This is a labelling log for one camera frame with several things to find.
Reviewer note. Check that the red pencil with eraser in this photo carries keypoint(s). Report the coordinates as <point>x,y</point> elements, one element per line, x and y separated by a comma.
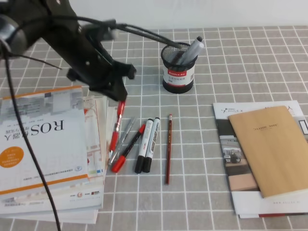
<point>169,146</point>

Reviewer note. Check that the whiteboard marker left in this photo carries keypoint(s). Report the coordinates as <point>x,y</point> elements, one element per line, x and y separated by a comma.
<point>144,145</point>

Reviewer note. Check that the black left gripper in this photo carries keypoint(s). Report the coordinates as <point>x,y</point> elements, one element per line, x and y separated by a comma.
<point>105,79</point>

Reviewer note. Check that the black red fineliner pen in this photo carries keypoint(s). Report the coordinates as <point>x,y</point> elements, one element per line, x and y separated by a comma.
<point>121,160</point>

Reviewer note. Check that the red gel pen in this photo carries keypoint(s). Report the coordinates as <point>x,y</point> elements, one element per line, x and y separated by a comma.
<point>116,130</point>

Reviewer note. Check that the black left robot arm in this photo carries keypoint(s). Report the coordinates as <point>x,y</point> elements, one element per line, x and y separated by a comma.
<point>23,22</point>

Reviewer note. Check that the white orange ROS book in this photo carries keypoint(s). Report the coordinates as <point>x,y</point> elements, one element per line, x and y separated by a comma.
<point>50,145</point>

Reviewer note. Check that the whiteboard marker right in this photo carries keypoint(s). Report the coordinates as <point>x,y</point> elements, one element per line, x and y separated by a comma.
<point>151,145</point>

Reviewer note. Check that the black mesh pen holder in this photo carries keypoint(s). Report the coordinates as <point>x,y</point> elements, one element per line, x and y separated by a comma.
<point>177,79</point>

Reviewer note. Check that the clear grey pen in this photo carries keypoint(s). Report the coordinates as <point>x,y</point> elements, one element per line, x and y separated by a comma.
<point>117,143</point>

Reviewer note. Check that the white booklet under ROS book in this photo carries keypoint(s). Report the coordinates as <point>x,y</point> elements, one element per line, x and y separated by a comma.
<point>80,196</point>

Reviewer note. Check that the white Agilex brochure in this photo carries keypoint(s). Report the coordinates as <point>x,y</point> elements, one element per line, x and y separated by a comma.
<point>246,196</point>

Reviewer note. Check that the grey pen in holder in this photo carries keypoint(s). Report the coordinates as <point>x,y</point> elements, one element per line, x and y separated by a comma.
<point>193,51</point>

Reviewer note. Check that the whiteboard marker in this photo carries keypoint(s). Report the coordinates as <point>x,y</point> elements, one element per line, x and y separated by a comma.
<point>151,145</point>
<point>144,145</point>

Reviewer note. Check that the tan classic note notebook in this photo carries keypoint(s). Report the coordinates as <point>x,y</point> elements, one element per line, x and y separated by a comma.
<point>275,148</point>

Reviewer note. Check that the bottom white paper stack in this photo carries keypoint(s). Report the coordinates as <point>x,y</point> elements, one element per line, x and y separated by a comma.
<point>81,216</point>

